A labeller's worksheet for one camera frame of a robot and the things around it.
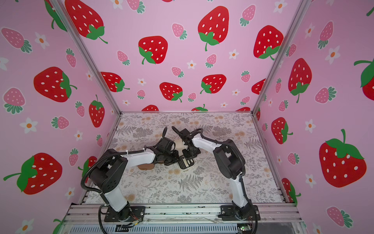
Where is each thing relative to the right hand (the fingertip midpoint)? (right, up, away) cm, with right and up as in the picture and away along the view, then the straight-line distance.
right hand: (187, 159), depth 93 cm
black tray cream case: (-2, -2, -2) cm, 3 cm away
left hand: (-3, 0, -1) cm, 3 cm away
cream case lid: (-5, +8, +2) cm, 10 cm away
